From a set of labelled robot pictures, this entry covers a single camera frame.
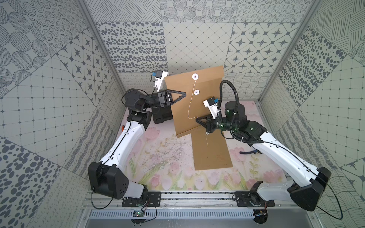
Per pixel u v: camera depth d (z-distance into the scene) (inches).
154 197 29.4
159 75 21.1
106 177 15.7
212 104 22.7
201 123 25.8
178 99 22.3
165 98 21.5
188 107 23.7
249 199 26.4
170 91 21.8
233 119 19.9
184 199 30.0
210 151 36.4
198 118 25.8
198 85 21.3
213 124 23.1
